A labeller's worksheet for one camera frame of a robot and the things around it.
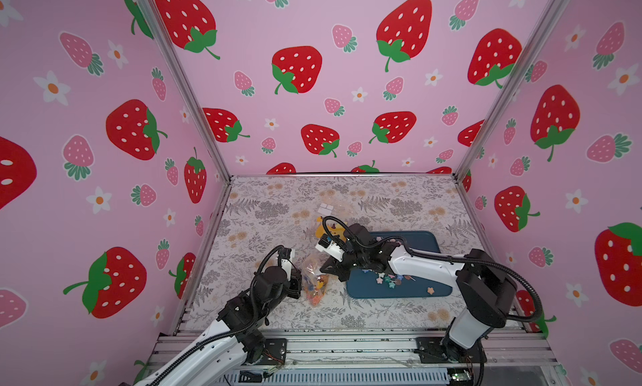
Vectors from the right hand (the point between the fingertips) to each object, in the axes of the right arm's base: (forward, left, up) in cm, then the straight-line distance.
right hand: (320, 273), depth 79 cm
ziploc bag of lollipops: (-2, +1, -2) cm, 3 cm away
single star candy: (0, -38, -9) cm, 39 cm away
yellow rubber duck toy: (+4, -5, +19) cm, 20 cm away
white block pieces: (+31, +1, -6) cm, 32 cm away
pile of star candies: (+4, -25, -10) cm, 27 cm away
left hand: (0, +5, +2) cm, 6 cm away
